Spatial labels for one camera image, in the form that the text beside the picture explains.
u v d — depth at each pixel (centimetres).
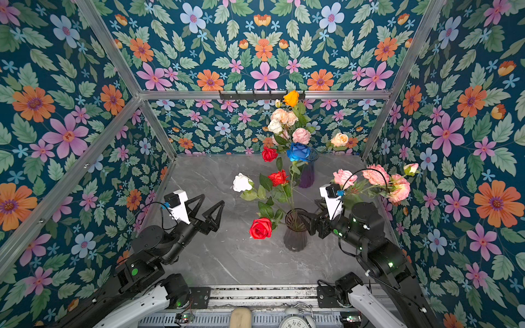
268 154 72
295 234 68
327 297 73
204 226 54
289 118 83
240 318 66
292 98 80
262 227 48
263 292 76
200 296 74
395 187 54
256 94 91
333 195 50
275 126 73
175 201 51
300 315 69
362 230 42
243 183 57
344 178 54
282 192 67
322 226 52
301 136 82
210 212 54
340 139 67
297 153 57
